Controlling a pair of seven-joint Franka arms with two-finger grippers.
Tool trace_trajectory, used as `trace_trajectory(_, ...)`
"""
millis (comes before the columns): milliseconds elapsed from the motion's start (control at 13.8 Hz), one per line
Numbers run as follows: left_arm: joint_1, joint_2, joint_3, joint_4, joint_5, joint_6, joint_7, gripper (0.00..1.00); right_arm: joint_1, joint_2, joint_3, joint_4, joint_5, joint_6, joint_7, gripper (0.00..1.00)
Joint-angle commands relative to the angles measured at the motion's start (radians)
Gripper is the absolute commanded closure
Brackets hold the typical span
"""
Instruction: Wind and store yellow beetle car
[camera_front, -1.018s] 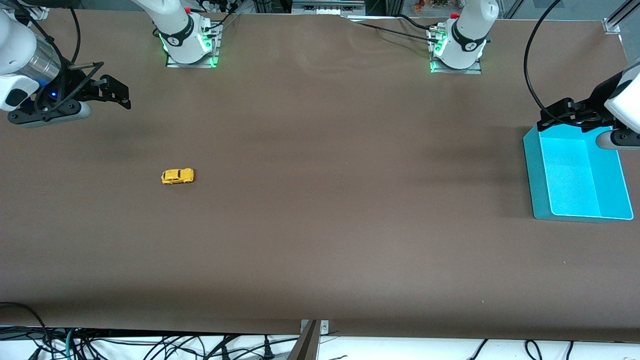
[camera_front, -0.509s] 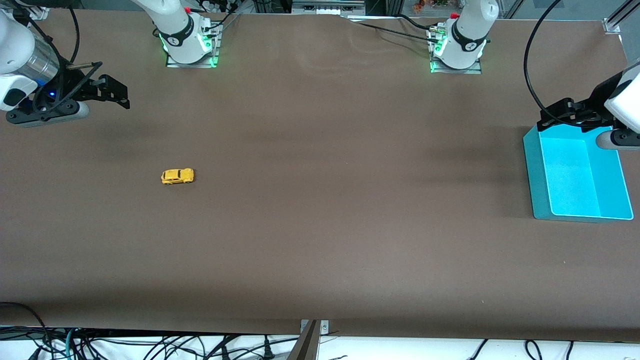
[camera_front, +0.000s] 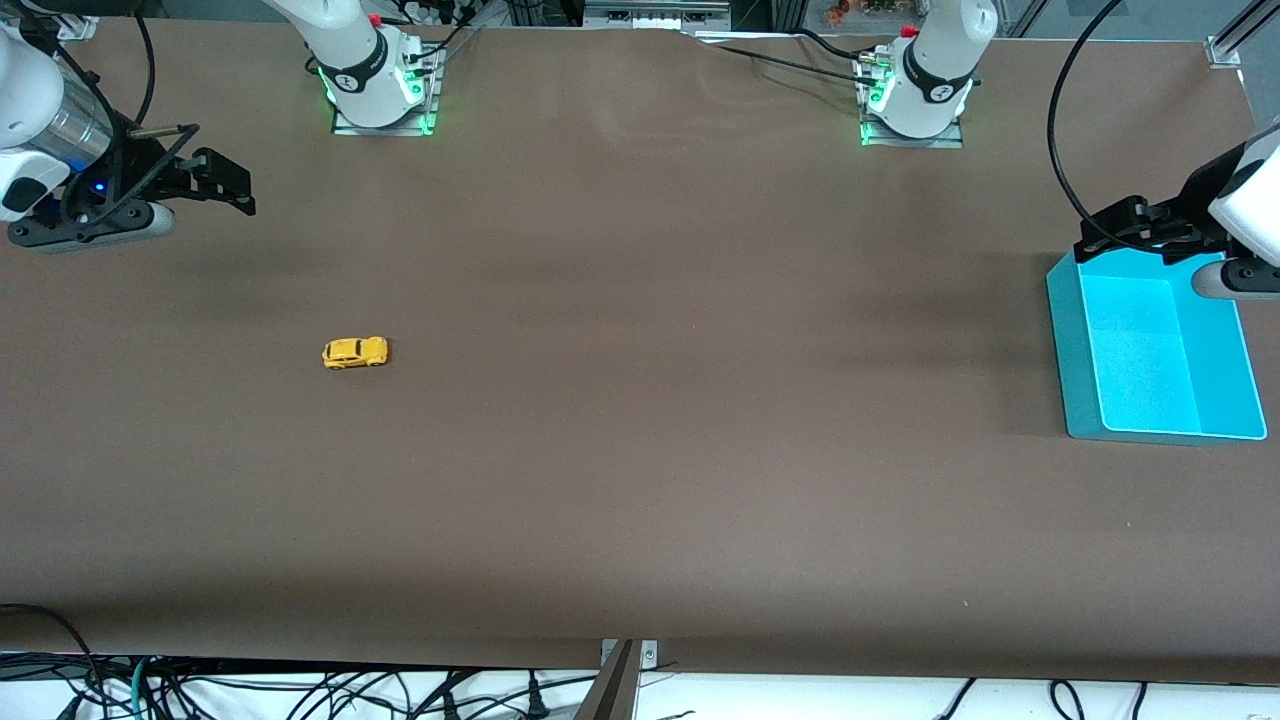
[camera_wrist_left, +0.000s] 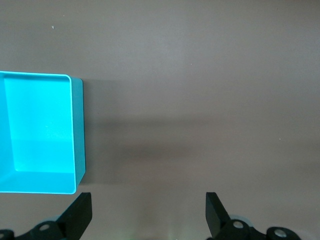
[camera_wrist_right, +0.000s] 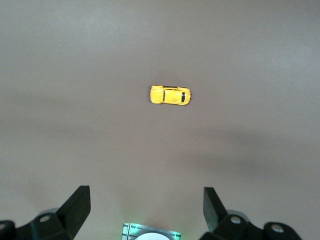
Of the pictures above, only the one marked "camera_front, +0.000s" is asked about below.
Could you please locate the yellow beetle toy car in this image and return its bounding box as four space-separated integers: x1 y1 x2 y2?
322 337 389 371

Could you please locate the teal plastic bin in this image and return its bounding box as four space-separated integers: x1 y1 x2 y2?
1046 247 1269 444

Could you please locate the grey power strip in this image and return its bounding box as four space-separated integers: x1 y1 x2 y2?
583 0 733 29

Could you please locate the grey slanted metal bar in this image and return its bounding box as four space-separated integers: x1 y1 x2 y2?
575 640 641 720

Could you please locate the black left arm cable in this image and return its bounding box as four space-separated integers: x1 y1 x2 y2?
1047 0 1126 241

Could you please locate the aluminium frame profile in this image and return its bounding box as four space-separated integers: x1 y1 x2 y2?
1205 0 1280 69

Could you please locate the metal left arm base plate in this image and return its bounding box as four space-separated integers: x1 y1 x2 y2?
857 55 966 149

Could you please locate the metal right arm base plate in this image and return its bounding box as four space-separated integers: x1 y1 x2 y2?
330 45 441 137

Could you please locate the black base cable bundle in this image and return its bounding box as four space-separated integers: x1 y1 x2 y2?
385 0 479 63

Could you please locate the black cable across table edge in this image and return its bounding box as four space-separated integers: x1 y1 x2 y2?
690 28 883 87

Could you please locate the black looping floor cable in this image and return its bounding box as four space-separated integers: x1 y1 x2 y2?
0 603 101 720

